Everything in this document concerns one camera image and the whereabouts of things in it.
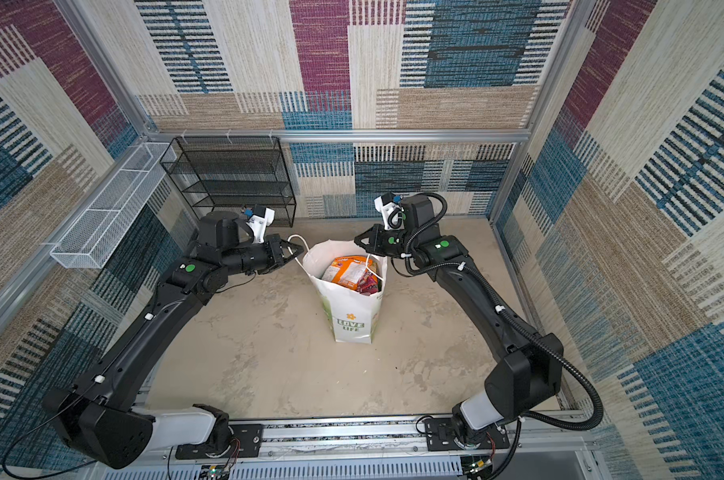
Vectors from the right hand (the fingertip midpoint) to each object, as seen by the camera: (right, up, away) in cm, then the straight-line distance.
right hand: (355, 244), depth 73 cm
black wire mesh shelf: (-47, +26, +32) cm, 62 cm away
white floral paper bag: (-1, -18, +4) cm, 18 cm away
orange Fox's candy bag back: (+3, -10, +8) cm, 13 cm away
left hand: (-12, 0, -4) cm, 12 cm away
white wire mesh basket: (-62, +4, 0) cm, 62 cm away
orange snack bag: (-3, -7, +9) cm, 12 cm away
